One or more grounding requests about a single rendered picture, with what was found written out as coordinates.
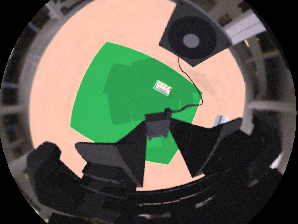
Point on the green circuit board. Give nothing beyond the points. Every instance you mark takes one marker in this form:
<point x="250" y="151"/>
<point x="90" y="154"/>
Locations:
<point x="119" y="88"/>

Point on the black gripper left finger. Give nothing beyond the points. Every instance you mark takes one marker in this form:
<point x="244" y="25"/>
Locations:
<point x="128" y="153"/>

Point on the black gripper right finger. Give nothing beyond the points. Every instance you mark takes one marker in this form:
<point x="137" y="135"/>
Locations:
<point x="197" y="144"/>

